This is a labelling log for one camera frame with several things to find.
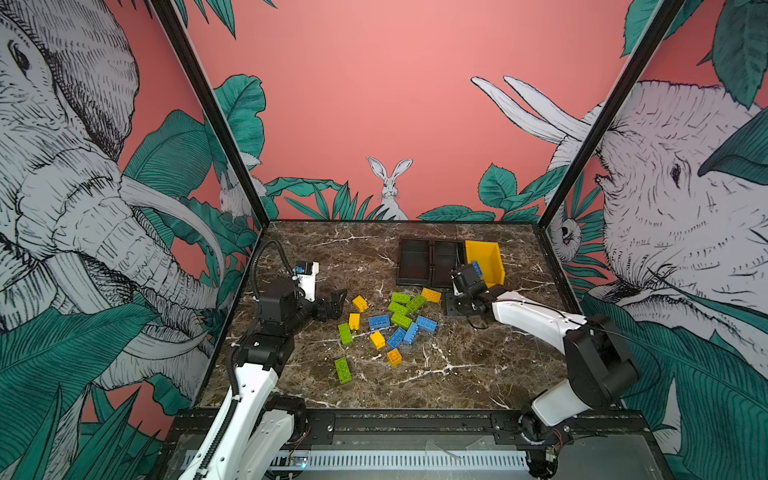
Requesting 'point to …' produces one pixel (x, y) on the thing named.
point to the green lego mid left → (345, 333)
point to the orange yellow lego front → (395, 357)
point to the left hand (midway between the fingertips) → (332, 285)
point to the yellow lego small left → (354, 321)
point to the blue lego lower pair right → (410, 333)
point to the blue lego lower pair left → (396, 338)
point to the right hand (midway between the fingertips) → (447, 299)
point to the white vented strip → (404, 461)
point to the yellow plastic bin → (489, 257)
